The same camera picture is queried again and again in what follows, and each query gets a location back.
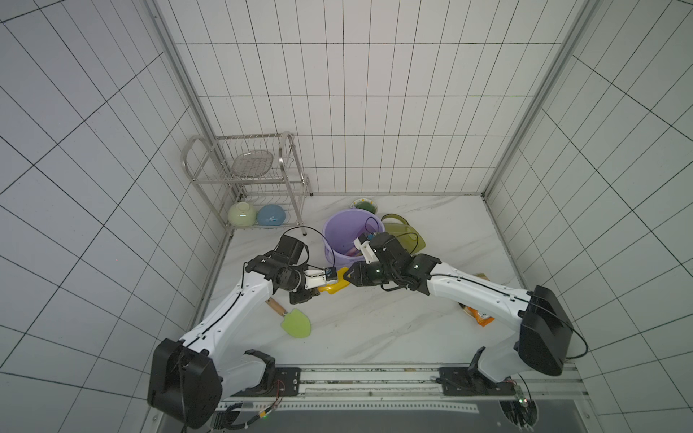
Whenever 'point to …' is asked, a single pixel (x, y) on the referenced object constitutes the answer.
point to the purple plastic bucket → (342, 228)
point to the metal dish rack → (261, 170)
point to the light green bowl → (242, 214)
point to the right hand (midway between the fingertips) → (337, 282)
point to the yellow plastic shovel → (336, 287)
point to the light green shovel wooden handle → (294, 322)
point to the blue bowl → (271, 215)
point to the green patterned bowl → (365, 204)
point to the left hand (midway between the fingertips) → (308, 290)
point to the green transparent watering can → (407, 236)
